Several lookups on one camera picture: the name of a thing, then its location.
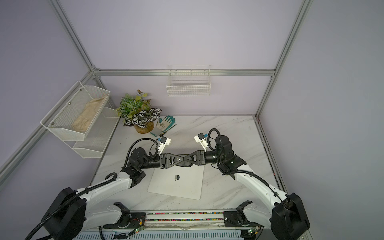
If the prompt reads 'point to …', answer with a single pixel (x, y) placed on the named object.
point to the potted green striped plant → (137, 111)
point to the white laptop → (185, 182)
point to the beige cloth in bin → (82, 122)
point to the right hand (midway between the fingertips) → (187, 161)
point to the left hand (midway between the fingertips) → (182, 162)
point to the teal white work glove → (163, 125)
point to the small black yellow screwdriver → (164, 133)
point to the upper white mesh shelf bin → (71, 117)
